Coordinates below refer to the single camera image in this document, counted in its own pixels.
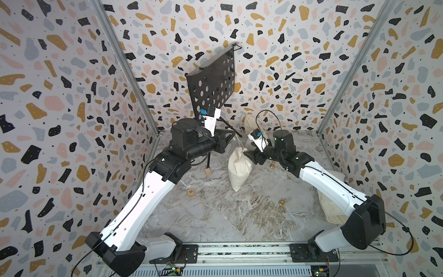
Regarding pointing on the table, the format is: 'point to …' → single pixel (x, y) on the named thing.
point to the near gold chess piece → (281, 202)
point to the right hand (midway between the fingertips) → (249, 147)
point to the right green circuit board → (319, 270)
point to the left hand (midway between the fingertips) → (235, 132)
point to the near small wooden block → (191, 192)
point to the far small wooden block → (207, 172)
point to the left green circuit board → (171, 271)
